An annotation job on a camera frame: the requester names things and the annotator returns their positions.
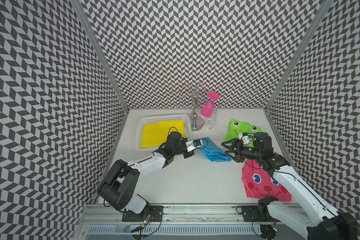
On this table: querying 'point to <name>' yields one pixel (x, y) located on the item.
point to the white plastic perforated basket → (141, 121)
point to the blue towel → (213, 152)
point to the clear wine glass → (210, 120)
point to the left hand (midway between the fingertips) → (197, 145)
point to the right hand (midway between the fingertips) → (223, 150)
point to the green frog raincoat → (235, 127)
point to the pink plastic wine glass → (207, 110)
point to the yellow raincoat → (155, 135)
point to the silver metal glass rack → (196, 122)
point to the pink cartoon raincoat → (258, 182)
